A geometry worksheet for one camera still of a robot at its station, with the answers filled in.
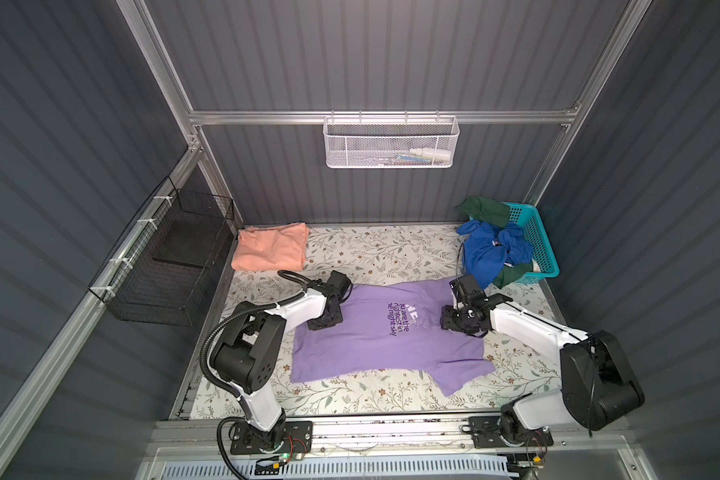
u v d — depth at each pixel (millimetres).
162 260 736
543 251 1020
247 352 473
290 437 729
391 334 912
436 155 867
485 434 733
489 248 991
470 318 654
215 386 475
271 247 1110
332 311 693
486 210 1153
